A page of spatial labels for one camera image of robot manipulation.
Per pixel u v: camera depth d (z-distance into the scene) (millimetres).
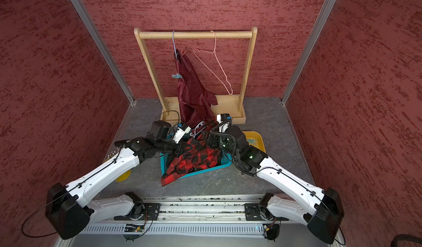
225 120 630
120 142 931
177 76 713
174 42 901
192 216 740
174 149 671
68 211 375
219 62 984
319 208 391
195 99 1019
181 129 680
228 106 1163
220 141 620
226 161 811
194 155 777
